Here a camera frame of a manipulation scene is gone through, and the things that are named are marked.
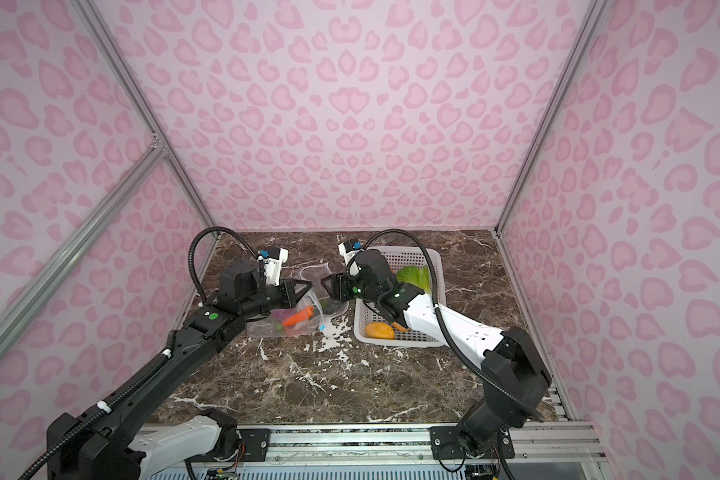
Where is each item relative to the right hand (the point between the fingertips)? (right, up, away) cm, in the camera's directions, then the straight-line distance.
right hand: (330, 278), depth 77 cm
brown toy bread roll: (+18, -15, +12) cm, 27 cm away
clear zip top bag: (-4, -7, -1) cm, 8 cm away
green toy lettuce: (+26, -1, +15) cm, 30 cm away
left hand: (-4, 0, -3) cm, 5 cm away
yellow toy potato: (+13, -16, +9) cm, 22 cm away
